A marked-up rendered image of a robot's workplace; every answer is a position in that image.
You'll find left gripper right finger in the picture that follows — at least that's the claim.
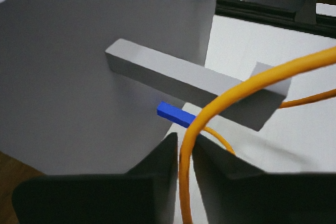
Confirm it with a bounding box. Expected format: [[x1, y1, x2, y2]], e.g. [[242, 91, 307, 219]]
[[192, 133, 336, 224]]

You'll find orange cable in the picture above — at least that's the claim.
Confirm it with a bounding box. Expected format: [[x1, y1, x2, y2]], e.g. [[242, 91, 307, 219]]
[[178, 46, 336, 224]]

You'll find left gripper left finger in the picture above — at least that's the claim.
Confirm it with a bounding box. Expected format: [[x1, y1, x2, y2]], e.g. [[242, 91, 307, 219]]
[[11, 132, 178, 224]]

